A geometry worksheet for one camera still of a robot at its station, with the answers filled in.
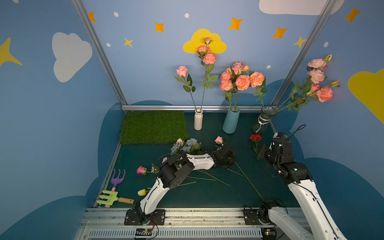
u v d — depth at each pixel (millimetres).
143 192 801
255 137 1030
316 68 745
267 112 984
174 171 543
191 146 931
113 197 793
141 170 861
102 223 734
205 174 882
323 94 688
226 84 840
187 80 867
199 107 991
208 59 795
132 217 741
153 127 1113
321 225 396
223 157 749
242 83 721
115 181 861
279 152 545
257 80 721
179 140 1013
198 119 1017
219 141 984
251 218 747
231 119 1000
